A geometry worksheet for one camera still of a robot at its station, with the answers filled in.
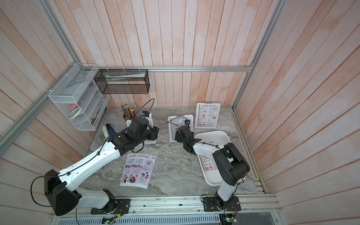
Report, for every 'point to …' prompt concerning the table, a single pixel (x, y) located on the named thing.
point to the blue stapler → (110, 129)
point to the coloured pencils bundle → (129, 113)
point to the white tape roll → (75, 113)
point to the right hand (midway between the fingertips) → (181, 132)
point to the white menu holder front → (197, 111)
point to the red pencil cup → (126, 117)
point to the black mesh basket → (123, 81)
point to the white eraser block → (105, 131)
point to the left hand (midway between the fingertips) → (154, 131)
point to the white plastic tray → (213, 177)
